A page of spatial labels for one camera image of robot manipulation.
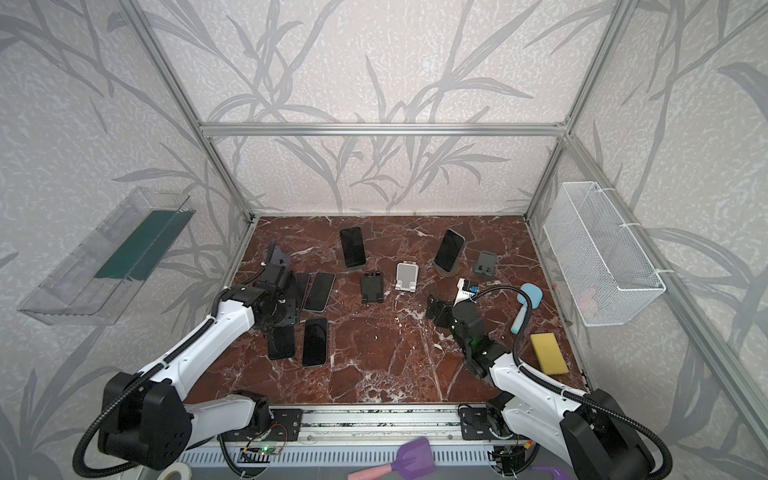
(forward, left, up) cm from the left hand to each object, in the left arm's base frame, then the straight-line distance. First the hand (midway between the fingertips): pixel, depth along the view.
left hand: (290, 307), depth 84 cm
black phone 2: (-7, -7, -8) cm, 13 cm away
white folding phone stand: (+14, -34, -5) cm, 37 cm away
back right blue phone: (+20, -47, +1) cm, 51 cm away
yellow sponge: (-10, -75, -8) cm, 76 cm away
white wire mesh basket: (-5, -75, +27) cm, 80 cm away
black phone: (-10, +1, -2) cm, 10 cm away
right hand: (+5, -43, +3) cm, 43 cm away
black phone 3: (+11, -4, -10) cm, 16 cm away
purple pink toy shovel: (-35, -35, -8) cm, 50 cm away
